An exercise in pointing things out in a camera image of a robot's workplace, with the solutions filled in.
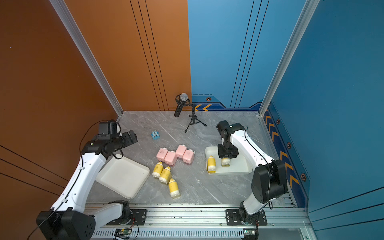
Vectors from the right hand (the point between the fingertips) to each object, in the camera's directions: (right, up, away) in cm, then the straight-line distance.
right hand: (224, 156), depth 83 cm
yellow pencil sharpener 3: (-27, -15, -8) cm, 32 cm away
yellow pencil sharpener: (-37, -7, -1) cm, 38 cm away
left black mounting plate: (-48, -27, -11) cm, 56 cm away
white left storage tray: (-61, -14, +8) cm, 63 cm away
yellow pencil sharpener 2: (-7, -5, +1) cm, 9 cm away
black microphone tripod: (-18, +23, +23) cm, 37 cm away
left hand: (-52, +12, -3) cm, 53 cm away
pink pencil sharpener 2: (-31, -2, +4) cm, 31 cm away
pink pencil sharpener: (-37, 0, +5) cm, 37 cm away
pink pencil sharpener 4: (-21, -1, +4) cm, 21 cm away
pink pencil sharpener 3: (-26, +2, +6) cm, 26 cm away
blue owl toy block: (-45, +11, +22) cm, 51 cm away
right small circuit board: (+9, -33, -14) cm, 37 cm away
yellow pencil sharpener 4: (0, -2, -3) cm, 4 cm away
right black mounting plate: (+4, -23, -17) cm, 30 cm away
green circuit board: (-50, -34, -11) cm, 62 cm away
